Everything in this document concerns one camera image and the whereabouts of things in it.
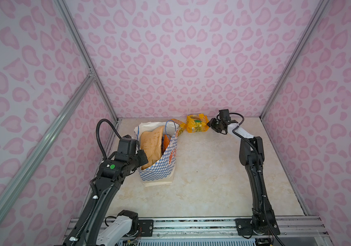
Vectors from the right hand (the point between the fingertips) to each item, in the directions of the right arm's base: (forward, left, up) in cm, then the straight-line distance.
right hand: (210, 122), depth 112 cm
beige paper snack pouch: (-30, +36, +17) cm, 50 cm away
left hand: (-38, +38, +19) cm, 57 cm away
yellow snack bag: (-3, +21, 0) cm, 21 cm away
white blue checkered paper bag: (-44, +29, +12) cm, 54 cm away
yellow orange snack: (-2, +10, +1) cm, 10 cm away
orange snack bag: (-25, +29, +12) cm, 41 cm away
